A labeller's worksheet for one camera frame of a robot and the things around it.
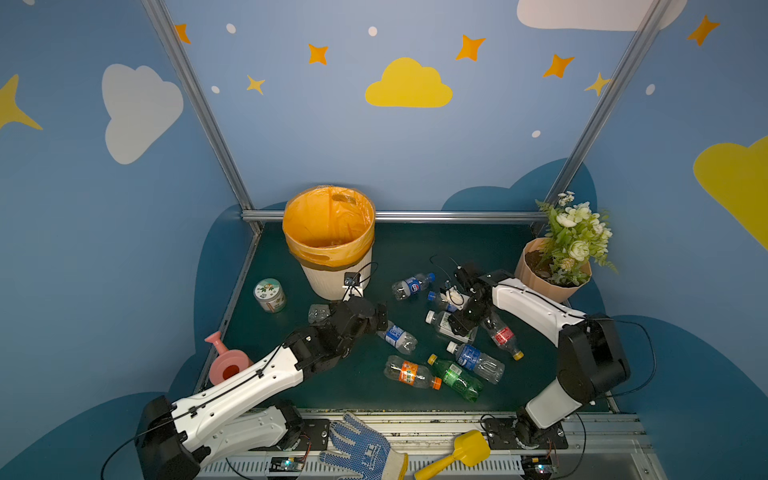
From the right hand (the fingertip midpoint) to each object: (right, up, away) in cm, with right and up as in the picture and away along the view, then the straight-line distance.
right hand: (468, 319), depth 89 cm
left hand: (-27, +8, -14) cm, 32 cm away
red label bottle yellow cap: (+10, -4, -1) cm, 11 cm away
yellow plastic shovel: (-4, -28, -17) cm, 33 cm away
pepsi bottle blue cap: (-18, +9, +10) cm, 23 cm away
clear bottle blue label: (-21, -5, -3) cm, 22 cm away
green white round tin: (-61, +8, +2) cm, 62 cm away
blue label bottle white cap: (+2, -11, -9) cm, 14 cm away
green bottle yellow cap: (-5, -14, -10) cm, 18 cm away
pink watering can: (-66, -8, -14) cm, 68 cm away
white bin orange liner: (-45, +28, +14) cm, 55 cm away
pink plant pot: (+23, +15, +6) cm, 28 cm away
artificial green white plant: (+26, +24, -11) cm, 37 cm away
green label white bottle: (-7, -2, +1) cm, 7 cm away
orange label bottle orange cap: (-19, -13, -9) cm, 24 cm away
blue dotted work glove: (-29, -30, -18) cm, 45 cm away
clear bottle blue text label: (-5, +3, +4) cm, 7 cm away
